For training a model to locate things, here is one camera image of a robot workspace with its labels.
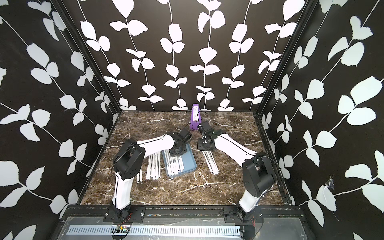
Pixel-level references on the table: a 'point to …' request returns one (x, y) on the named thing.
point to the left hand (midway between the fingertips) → (183, 150)
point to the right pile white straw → (211, 161)
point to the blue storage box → (188, 160)
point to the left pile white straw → (154, 168)
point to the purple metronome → (196, 118)
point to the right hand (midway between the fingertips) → (199, 144)
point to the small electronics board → (122, 229)
